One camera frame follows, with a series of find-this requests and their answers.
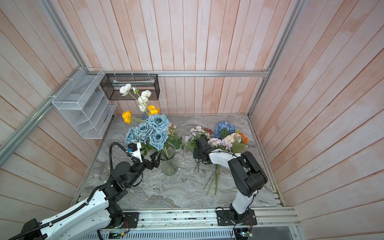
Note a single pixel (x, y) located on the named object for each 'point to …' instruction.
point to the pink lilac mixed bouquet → (195, 133)
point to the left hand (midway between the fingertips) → (155, 151)
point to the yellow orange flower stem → (126, 115)
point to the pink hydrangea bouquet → (234, 143)
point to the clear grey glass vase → (169, 163)
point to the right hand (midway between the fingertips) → (197, 151)
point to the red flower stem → (210, 131)
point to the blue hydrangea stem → (223, 129)
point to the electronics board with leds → (242, 233)
